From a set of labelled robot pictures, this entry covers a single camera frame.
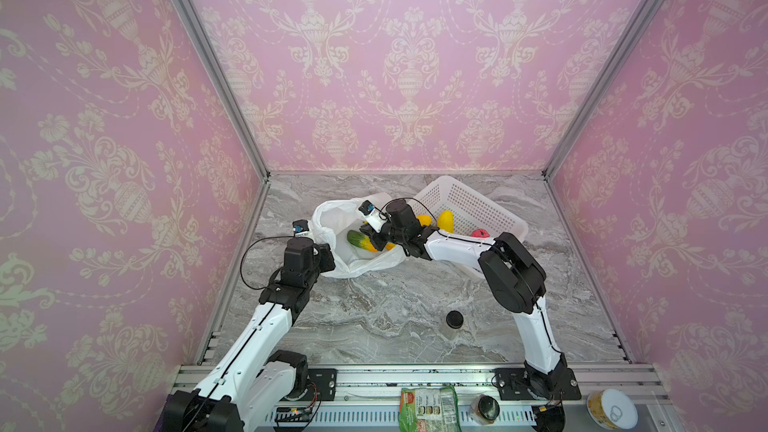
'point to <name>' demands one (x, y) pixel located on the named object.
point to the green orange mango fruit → (359, 239)
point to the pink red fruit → (480, 233)
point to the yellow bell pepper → (425, 220)
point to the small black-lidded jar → (454, 319)
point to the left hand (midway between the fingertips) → (328, 245)
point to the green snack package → (429, 410)
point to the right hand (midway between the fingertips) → (364, 226)
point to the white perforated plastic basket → (471, 211)
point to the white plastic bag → (332, 220)
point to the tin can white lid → (612, 409)
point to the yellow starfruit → (446, 221)
